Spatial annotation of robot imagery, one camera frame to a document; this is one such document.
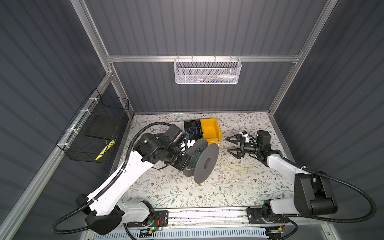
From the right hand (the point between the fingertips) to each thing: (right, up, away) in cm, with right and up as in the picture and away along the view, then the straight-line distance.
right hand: (228, 146), depth 81 cm
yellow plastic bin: (-7, +8, +27) cm, 29 cm away
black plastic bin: (-24, +14, +29) cm, 40 cm away
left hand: (-22, -5, -17) cm, 28 cm away
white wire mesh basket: (-11, +58, +43) cm, 72 cm away
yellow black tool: (-60, +1, -12) cm, 61 cm away
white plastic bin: (-30, +13, +25) cm, 41 cm away
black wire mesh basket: (-70, +10, -6) cm, 71 cm away
